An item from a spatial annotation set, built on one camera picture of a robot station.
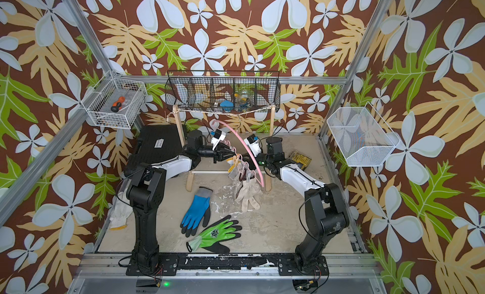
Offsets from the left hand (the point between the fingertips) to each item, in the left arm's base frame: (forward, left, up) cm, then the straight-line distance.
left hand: (236, 150), depth 87 cm
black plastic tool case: (+15, +46, -13) cm, 50 cm away
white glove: (-16, -5, -10) cm, 19 cm away
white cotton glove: (-14, -7, -5) cm, 17 cm away
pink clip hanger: (+33, +15, -12) cm, 39 cm away
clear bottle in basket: (+27, -4, +9) cm, 28 cm away
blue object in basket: (+23, +5, +8) cm, 25 cm away
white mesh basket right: (+1, -56, +8) cm, 57 cm away
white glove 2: (-21, +56, -19) cm, 63 cm away
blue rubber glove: (-22, +17, -17) cm, 33 cm away
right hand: (-2, -2, -2) cm, 3 cm away
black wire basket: (+31, +7, +12) cm, 34 cm away
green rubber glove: (-33, +9, -18) cm, 39 cm away
